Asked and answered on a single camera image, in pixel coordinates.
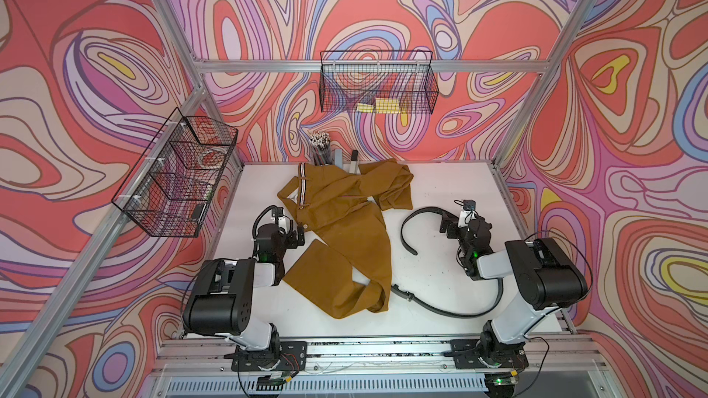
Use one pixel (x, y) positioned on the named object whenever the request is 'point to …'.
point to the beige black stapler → (354, 167)
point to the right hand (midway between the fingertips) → (457, 217)
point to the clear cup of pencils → (320, 147)
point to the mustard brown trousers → (346, 270)
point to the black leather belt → (401, 292)
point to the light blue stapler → (338, 158)
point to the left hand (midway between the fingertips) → (290, 224)
